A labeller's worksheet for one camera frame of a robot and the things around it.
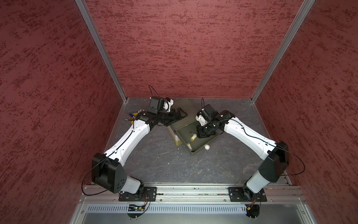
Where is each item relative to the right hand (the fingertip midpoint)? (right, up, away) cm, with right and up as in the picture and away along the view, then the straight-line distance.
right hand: (198, 137), depth 79 cm
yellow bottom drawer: (-12, -5, +11) cm, 17 cm away
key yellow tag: (-3, 0, +1) cm, 3 cm away
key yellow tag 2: (-5, -4, -2) cm, 7 cm away
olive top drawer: (-7, +3, +4) cm, 8 cm away
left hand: (-10, +11, -2) cm, 15 cm away
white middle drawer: (-13, -1, +6) cm, 15 cm away
